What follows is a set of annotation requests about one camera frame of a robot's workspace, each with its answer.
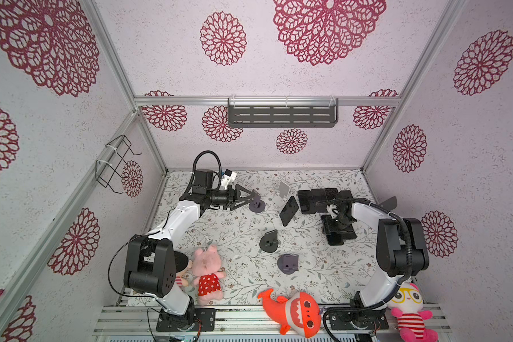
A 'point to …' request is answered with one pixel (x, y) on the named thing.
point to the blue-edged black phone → (320, 200)
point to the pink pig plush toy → (206, 267)
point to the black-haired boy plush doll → (184, 278)
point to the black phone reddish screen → (348, 232)
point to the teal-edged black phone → (343, 194)
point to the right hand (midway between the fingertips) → (333, 227)
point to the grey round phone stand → (256, 204)
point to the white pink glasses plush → (405, 305)
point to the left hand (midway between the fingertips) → (249, 200)
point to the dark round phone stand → (288, 263)
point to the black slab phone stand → (268, 242)
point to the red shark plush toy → (300, 313)
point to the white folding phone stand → (283, 190)
